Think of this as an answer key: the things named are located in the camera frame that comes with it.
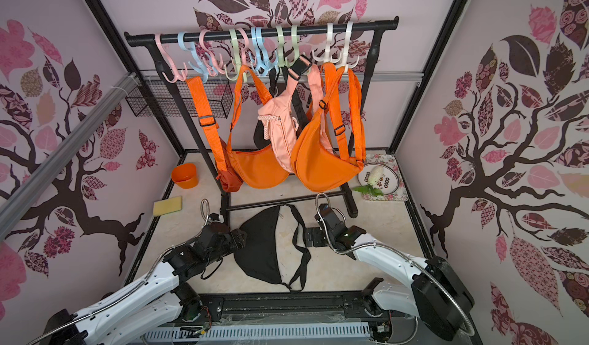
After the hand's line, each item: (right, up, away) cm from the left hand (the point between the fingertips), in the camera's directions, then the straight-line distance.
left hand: (242, 242), depth 82 cm
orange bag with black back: (+26, +27, -6) cm, 38 cm away
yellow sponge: (-37, +11, +19) cm, 43 cm away
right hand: (+27, +3, +4) cm, 28 cm away
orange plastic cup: (-34, +24, +26) cm, 49 cm away
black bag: (+6, -6, +6) cm, 10 cm away
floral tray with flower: (+60, +22, +25) cm, 68 cm away
